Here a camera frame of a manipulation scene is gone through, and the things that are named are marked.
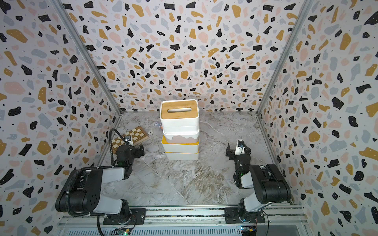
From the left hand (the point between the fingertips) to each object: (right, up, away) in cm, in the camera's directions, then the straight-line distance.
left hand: (134, 144), depth 92 cm
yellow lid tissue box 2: (+30, -7, 0) cm, 31 cm away
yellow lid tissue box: (+30, 0, -11) cm, 32 cm away
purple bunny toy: (+9, +13, +19) cm, 25 cm away
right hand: (+65, 0, -2) cm, 65 cm away
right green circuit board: (+65, -39, -21) cm, 78 cm away
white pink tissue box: (+31, +5, -17) cm, 36 cm away
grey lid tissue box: (+32, +11, -21) cm, 39 cm away
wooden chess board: (-3, +6, +12) cm, 13 cm away
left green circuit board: (+3, -39, -22) cm, 45 cm away
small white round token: (+5, +6, +16) cm, 18 cm away
